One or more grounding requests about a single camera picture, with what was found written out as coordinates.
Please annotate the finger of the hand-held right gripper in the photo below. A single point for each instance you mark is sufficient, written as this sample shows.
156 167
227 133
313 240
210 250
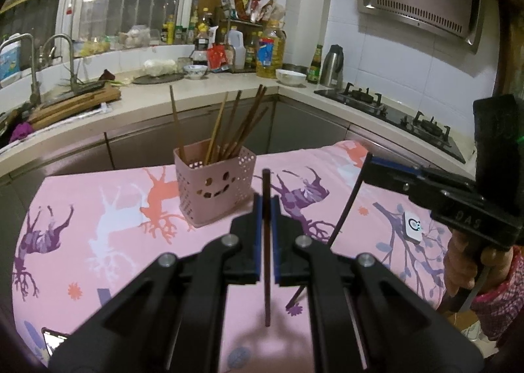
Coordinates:
385 176
397 165

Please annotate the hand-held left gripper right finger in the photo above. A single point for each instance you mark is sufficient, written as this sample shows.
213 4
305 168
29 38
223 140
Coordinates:
275 246

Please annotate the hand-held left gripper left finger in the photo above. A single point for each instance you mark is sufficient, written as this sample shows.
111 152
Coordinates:
257 242

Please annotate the dark thin single chopstick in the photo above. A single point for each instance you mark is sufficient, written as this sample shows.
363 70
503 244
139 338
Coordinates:
266 185
347 213

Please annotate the pink perforated utensil holder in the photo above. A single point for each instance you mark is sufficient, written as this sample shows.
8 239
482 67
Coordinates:
213 201

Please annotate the bunch of brown wooden chopsticks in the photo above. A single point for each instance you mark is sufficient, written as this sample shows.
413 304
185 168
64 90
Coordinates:
221 148

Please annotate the person's right forearm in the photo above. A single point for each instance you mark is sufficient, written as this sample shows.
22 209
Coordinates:
503 303

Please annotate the person's right hand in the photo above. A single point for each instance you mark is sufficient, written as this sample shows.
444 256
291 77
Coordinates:
458 266

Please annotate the black gas stove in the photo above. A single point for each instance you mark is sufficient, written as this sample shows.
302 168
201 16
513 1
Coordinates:
389 111

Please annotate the small white square device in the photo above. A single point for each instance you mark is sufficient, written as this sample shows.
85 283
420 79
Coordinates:
412 226

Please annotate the steel thermos kettle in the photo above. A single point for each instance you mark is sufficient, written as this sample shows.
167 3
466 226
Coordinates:
332 68

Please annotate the dark green glass bottle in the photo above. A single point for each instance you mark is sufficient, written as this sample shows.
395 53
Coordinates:
315 68

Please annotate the white ceramic bowl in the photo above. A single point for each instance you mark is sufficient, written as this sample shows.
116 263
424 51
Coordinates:
290 77

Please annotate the large cooking oil bottle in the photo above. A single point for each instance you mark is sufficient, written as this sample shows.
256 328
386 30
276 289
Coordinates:
270 54

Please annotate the small blue patterned bowl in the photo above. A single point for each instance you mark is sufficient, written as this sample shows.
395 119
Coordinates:
195 71

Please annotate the pink deer print tablecloth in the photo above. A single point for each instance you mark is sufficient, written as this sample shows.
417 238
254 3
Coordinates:
82 176

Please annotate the red snack packet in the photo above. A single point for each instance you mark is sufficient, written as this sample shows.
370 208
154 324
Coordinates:
217 58

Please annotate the round dark chopping board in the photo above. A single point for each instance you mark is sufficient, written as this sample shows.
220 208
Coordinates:
157 78

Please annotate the white plastic jug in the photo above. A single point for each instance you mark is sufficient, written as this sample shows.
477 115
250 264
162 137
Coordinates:
235 46

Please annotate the white plastic food bag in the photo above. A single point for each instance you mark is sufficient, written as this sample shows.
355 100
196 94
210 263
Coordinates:
159 67

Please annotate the dark soy sauce bottle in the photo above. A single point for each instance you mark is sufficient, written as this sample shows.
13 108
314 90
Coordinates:
200 50

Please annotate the pile of snack packets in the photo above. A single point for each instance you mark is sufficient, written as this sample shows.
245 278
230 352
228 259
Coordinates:
249 5

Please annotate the black smartphone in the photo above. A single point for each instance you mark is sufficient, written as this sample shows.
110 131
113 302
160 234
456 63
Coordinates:
55 342

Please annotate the row of condiment bottles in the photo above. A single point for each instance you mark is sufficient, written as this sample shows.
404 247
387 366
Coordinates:
168 31

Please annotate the kitchen knife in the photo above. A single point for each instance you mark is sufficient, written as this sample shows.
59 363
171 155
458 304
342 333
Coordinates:
88 88

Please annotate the wooden cutting board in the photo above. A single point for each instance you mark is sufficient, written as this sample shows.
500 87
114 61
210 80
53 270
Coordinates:
73 105

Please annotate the clear plastic food bags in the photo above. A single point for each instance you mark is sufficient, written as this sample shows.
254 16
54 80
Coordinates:
135 35

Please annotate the steel sink faucet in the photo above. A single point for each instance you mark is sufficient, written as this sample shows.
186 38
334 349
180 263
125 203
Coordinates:
73 66
34 78

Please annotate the purple cloth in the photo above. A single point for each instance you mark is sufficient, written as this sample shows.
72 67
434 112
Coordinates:
19 131

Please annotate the blue label detergent jug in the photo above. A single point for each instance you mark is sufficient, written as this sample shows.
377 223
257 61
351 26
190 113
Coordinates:
9 62

